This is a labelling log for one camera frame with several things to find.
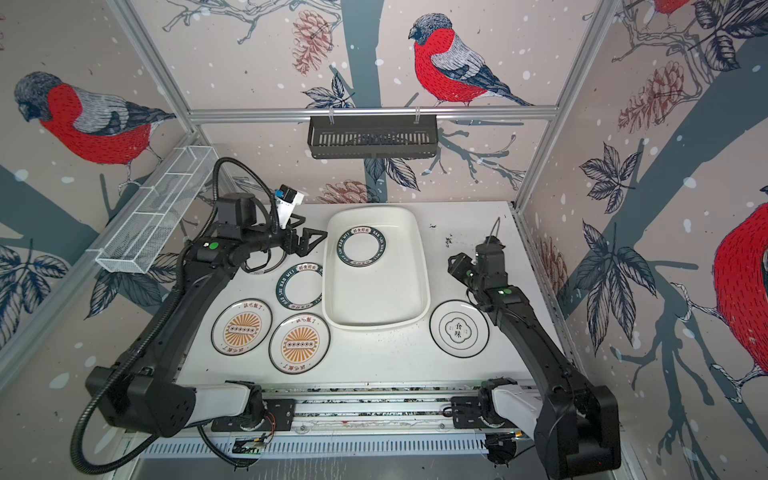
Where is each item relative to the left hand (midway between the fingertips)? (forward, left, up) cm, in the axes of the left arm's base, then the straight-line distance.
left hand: (312, 225), depth 72 cm
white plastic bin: (+8, -14, -33) cm, 37 cm away
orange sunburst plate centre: (-17, +8, -33) cm, 38 cm away
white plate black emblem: (-14, -40, -32) cm, 53 cm away
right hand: (-2, -38, -15) cm, 41 cm away
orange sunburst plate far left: (-13, +26, -32) cm, 43 cm away
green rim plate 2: (+3, +12, -34) cm, 36 cm away
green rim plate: (+17, -9, -31) cm, 37 cm away
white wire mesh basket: (-3, +43, -2) cm, 43 cm away
